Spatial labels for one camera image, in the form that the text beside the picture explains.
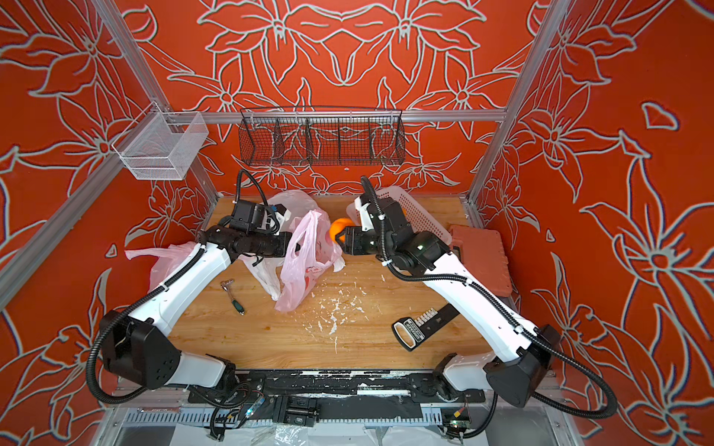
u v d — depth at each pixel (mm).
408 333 814
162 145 924
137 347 400
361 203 628
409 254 469
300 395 727
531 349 375
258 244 657
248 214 622
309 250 647
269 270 943
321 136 996
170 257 827
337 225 684
